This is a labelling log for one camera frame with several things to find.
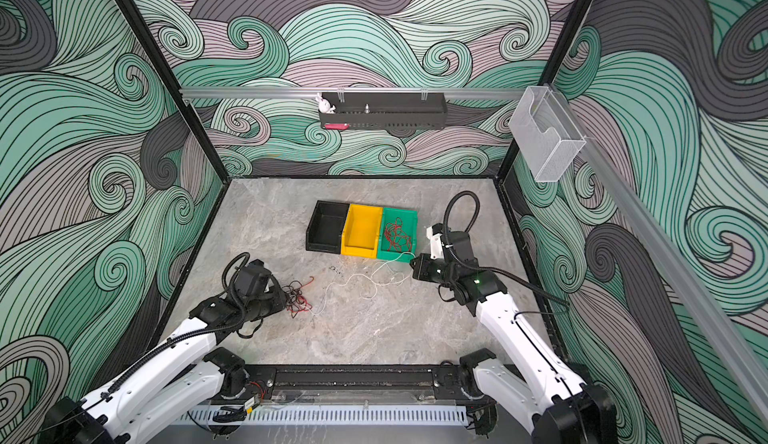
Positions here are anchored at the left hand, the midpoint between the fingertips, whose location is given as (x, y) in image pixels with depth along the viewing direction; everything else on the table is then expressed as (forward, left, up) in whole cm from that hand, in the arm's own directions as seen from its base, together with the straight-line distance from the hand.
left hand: (287, 293), depth 83 cm
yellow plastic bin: (+28, -19, -7) cm, 35 cm away
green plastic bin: (+28, -37, -5) cm, 46 cm away
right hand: (+5, -34, +10) cm, 36 cm away
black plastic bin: (+26, -6, -7) cm, 28 cm away
